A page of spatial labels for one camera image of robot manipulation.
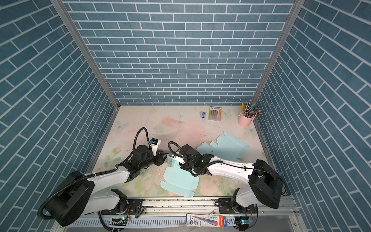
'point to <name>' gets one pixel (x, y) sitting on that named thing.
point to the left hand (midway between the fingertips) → (166, 153)
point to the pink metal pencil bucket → (244, 122)
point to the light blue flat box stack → (228, 147)
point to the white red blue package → (204, 220)
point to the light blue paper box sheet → (179, 181)
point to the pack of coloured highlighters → (215, 113)
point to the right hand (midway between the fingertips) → (180, 156)
